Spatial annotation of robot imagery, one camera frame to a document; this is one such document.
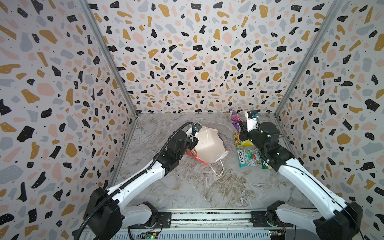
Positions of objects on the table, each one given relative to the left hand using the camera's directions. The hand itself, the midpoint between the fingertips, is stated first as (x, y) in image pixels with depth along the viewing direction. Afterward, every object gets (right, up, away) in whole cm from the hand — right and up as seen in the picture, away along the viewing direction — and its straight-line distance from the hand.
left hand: (192, 126), depth 76 cm
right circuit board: (+41, -52, -4) cm, 67 cm away
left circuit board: (-20, -51, -5) cm, 55 cm away
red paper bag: (+11, -15, +27) cm, 33 cm away
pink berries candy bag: (+21, +4, -4) cm, 22 cm away
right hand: (+23, +3, -3) cm, 23 cm away
